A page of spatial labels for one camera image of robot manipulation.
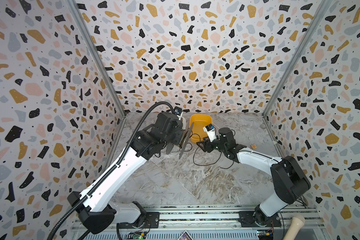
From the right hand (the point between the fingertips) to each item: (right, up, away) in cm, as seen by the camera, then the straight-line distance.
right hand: (198, 138), depth 86 cm
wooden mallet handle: (+45, -40, -16) cm, 63 cm away
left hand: (-10, +7, -19) cm, 23 cm away
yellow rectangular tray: (+3, +11, +28) cm, 30 cm away
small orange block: (+39, -7, +17) cm, 43 cm away
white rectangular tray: (-8, +11, -8) cm, 16 cm away
